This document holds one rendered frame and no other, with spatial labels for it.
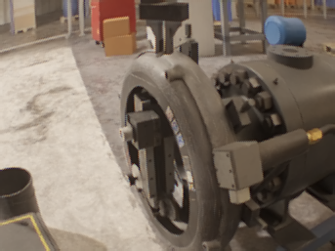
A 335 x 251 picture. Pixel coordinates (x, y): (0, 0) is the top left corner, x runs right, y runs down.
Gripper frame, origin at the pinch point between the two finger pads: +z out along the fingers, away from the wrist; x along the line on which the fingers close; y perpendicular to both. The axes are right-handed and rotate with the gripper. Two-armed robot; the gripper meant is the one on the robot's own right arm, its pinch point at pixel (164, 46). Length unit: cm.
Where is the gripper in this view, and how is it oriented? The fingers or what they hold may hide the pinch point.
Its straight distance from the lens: 107.5
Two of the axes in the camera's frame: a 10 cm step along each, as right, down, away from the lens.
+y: 4.2, -4.1, 8.1
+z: 0.2, 8.9, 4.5
